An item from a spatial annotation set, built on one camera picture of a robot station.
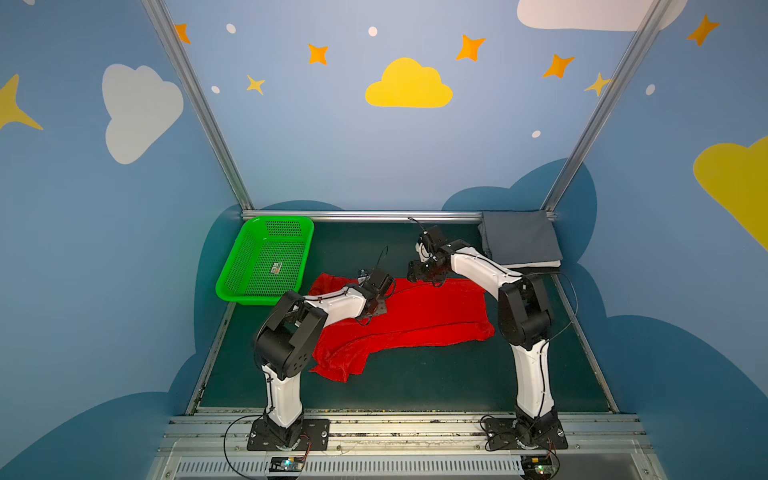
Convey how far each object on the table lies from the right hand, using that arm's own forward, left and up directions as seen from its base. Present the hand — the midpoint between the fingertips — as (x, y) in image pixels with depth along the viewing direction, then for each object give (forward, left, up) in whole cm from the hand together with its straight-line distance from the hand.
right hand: (417, 273), depth 99 cm
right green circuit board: (-51, -29, -8) cm, 59 cm away
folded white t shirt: (+9, -49, -2) cm, 50 cm away
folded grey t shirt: (+18, -38, +1) cm, 42 cm away
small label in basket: (+4, +51, -5) cm, 52 cm away
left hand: (-10, +12, -5) cm, 17 cm away
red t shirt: (-15, -2, +1) cm, 15 cm away
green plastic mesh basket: (+7, +56, -7) cm, 57 cm away
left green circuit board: (-54, +32, -7) cm, 63 cm away
